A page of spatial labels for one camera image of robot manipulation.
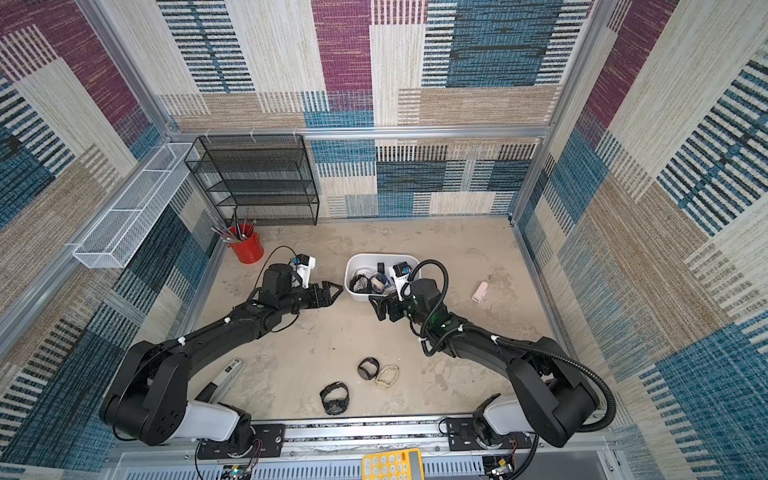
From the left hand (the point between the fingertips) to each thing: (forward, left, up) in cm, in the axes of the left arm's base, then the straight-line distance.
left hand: (335, 289), depth 87 cm
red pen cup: (+21, +32, -6) cm, 38 cm away
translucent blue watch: (+7, -12, -8) cm, 16 cm away
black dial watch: (+15, -13, -10) cm, 22 cm away
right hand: (-2, -15, 0) cm, 15 cm away
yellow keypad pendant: (-41, -18, -10) cm, 46 cm away
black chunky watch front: (-29, -2, -8) cm, 30 cm away
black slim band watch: (-19, -9, -11) cm, 24 cm away
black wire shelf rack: (+42, +28, +8) cm, 51 cm away
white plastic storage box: (+10, -9, -7) cm, 15 cm away
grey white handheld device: (-22, +28, -9) cm, 37 cm away
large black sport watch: (+8, -6, -9) cm, 14 cm away
